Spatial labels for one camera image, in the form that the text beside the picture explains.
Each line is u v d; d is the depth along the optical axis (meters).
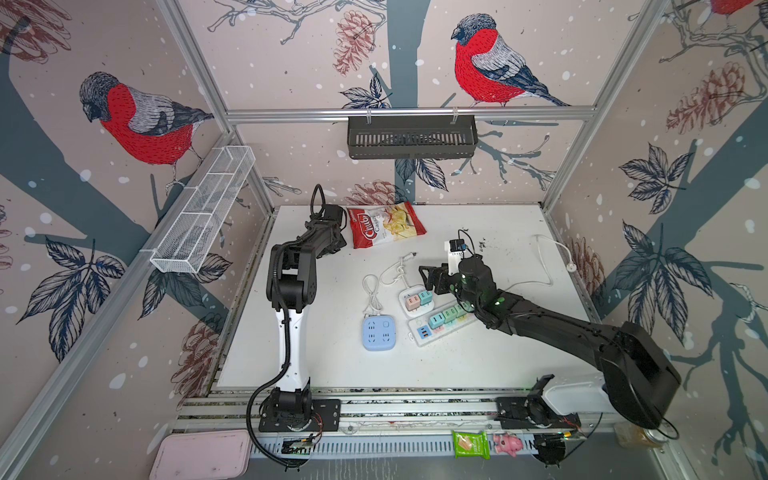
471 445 0.68
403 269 1.00
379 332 0.86
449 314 0.84
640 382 0.42
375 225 1.10
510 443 0.68
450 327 0.86
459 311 0.76
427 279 0.76
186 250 0.70
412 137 1.05
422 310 0.90
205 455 0.66
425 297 0.88
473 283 0.62
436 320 0.83
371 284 0.99
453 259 0.74
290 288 0.61
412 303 0.87
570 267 1.02
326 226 0.81
